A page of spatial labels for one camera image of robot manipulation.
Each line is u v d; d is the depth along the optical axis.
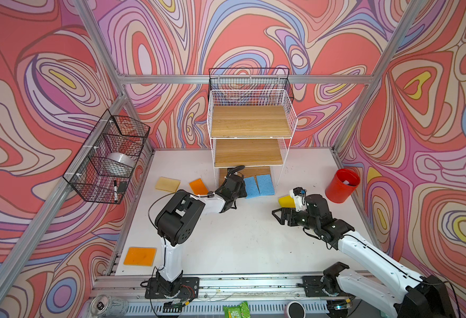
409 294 0.40
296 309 0.66
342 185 0.90
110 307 0.60
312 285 0.73
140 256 0.79
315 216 0.63
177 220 0.52
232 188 0.77
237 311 0.68
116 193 0.72
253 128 0.71
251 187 1.00
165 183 1.04
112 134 0.74
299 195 0.73
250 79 0.88
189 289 0.72
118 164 0.70
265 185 1.02
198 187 1.02
